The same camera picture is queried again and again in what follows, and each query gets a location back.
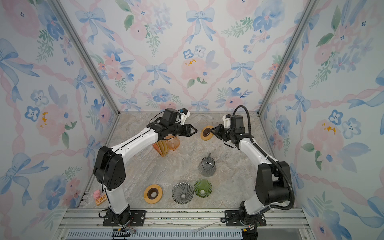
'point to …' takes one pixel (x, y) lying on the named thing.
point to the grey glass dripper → (182, 193)
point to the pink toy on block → (99, 199)
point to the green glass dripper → (203, 188)
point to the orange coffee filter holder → (162, 146)
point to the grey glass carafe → (208, 167)
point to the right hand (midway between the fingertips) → (211, 129)
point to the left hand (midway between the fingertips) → (195, 129)
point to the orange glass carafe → (173, 143)
